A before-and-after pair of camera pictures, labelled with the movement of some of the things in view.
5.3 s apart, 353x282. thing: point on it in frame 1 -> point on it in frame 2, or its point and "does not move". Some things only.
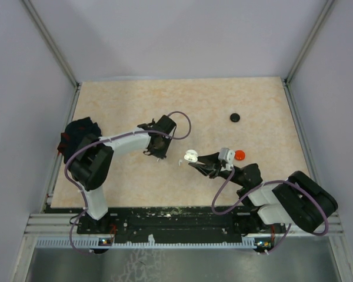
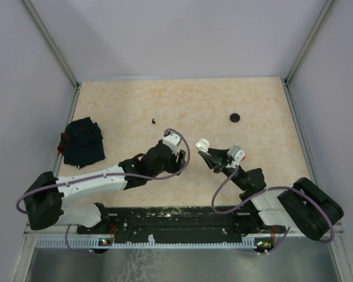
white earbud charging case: x=191 y=155 -> x=203 y=145
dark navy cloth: x=75 y=130 does not move
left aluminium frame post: x=45 y=33 does not move
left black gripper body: x=161 y=151 -> x=172 y=165
